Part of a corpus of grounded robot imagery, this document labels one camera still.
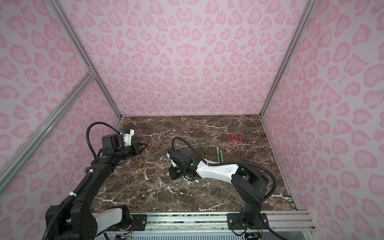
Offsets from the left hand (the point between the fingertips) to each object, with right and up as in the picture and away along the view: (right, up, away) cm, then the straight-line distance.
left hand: (146, 143), depth 81 cm
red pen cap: (+1, -5, +20) cm, 20 cm away
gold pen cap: (+1, -4, -1) cm, 4 cm away
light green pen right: (+43, -10, +16) cm, 47 cm away
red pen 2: (+55, -2, +22) cm, 59 cm away
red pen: (+50, +2, +25) cm, 56 cm away
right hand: (+13, -16, 0) cm, 20 cm away
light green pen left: (+41, -6, +18) cm, 46 cm away
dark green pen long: (+31, -5, +17) cm, 36 cm away
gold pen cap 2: (-8, -13, +14) cm, 20 cm away
